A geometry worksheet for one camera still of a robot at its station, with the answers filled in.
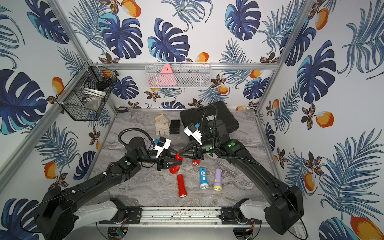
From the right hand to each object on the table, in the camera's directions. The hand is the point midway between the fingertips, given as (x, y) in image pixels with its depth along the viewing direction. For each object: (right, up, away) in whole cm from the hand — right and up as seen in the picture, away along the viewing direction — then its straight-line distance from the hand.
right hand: (181, 152), depth 66 cm
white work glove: (-17, +12, +44) cm, 49 cm away
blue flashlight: (+11, -20, +16) cm, 28 cm away
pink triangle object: (-11, +42, +25) cm, 50 cm away
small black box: (-8, +11, +41) cm, 43 cm away
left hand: (0, -2, -2) cm, 3 cm away
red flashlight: (-2, -8, +2) cm, 9 cm away
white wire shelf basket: (-3, +43, +27) cm, 51 cm away
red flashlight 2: (+7, -10, +24) cm, 27 cm away
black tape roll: (-52, +26, +55) cm, 80 cm away
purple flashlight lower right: (+19, -18, +18) cm, 32 cm away
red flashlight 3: (-1, -20, +17) cm, 27 cm away
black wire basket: (-57, +28, +20) cm, 67 cm away
